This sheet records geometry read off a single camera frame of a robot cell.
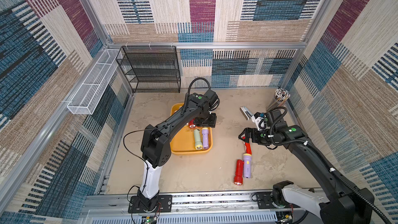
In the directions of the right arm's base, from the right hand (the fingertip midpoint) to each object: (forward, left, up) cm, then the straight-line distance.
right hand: (248, 140), depth 78 cm
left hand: (+10, +18, -1) cm, 20 cm away
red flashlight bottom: (-14, +5, -13) cm, 19 cm away
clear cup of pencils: (+26, -24, +4) cm, 35 cm away
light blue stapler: (+26, -6, -12) cm, 30 cm away
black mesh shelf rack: (+54, +58, +3) cm, 79 cm away
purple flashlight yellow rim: (+8, +21, -11) cm, 25 cm away
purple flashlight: (-5, -1, -12) cm, 13 cm away
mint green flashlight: (+4, +25, -11) cm, 28 cm away
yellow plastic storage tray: (+7, +35, -15) cm, 39 cm away
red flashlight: (0, -2, -12) cm, 12 cm away
